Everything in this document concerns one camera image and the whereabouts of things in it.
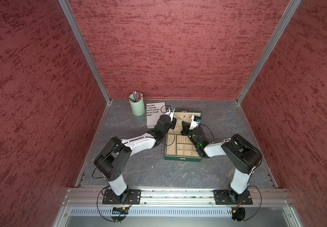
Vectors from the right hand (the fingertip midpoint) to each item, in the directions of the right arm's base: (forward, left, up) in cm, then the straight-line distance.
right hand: (182, 123), depth 93 cm
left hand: (+2, +7, +7) cm, 11 cm away
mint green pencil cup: (+16, +31, +5) cm, 35 cm away
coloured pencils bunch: (+23, +32, +6) cm, 40 cm away
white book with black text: (+16, +20, -5) cm, 26 cm away
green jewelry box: (-15, +3, -7) cm, 16 cm away
